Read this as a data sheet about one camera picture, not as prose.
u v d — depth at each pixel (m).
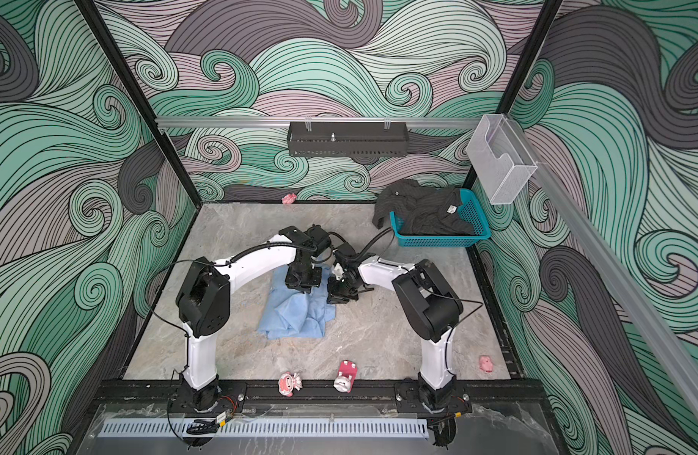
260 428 0.70
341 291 0.81
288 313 0.80
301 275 0.74
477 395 0.74
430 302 0.50
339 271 0.90
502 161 0.82
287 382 0.73
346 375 0.73
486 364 0.78
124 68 0.81
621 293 0.52
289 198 1.18
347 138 0.95
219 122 1.91
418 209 1.10
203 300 0.50
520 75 0.82
